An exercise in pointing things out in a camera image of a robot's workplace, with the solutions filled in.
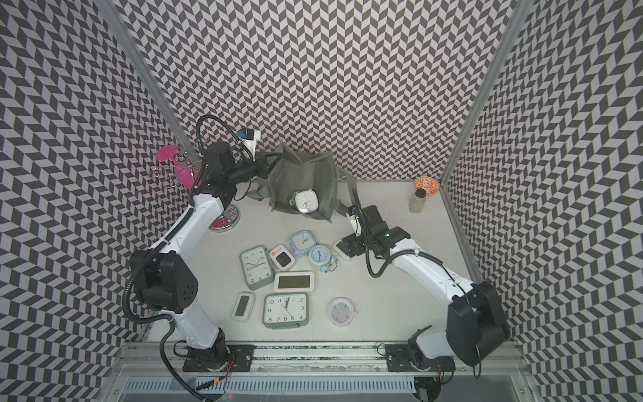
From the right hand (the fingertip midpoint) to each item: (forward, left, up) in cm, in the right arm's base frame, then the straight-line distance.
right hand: (359, 241), depth 85 cm
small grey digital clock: (-18, +38, -9) cm, 43 cm away
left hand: (+18, +25, +23) cm, 38 cm away
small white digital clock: (+2, +6, -11) cm, 12 cm away
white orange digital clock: (-1, +28, -9) cm, 29 cm away
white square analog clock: (+20, +20, -2) cm, 28 cm away
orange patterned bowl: (+34, -35, -8) cm, 49 cm away
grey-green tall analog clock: (-5, +36, -9) cm, 38 cm away
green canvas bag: (+30, +19, -2) cm, 35 cm away
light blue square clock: (+6, +21, -9) cm, 24 cm away
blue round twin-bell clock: (0, +14, -9) cm, 16 cm away
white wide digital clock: (-10, +22, -9) cm, 26 cm away
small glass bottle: (+21, -26, -5) cm, 34 cm away
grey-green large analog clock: (-19, +24, -10) cm, 33 cm away
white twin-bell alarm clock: (+24, +27, -5) cm, 36 cm away
